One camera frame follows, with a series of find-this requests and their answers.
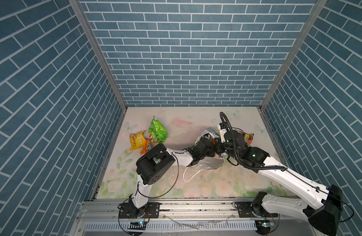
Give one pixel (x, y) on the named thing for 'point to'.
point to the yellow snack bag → (136, 141)
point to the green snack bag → (157, 133)
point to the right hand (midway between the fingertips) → (216, 139)
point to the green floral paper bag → (209, 162)
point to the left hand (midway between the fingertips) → (218, 149)
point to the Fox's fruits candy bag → (248, 137)
